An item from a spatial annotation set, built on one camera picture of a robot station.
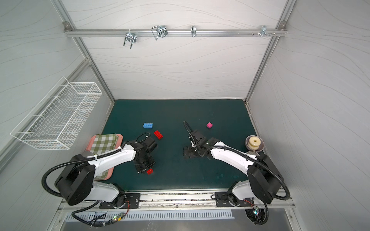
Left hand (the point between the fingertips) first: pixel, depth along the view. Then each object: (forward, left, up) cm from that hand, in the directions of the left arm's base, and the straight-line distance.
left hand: (153, 170), depth 82 cm
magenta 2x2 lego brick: (+34, -35, -1) cm, 49 cm away
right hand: (+10, -21, +5) cm, 24 cm away
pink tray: (+15, +45, 0) cm, 48 cm away
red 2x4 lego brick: (+24, +1, 0) cm, 25 cm away
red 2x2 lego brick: (-1, +1, +2) cm, 2 cm away
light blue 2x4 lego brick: (+32, +10, 0) cm, 33 cm away
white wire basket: (+11, +44, +30) cm, 54 cm away
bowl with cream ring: (+15, -66, +2) cm, 68 cm away
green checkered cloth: (+17, +39, -1) cm, 42 cm away
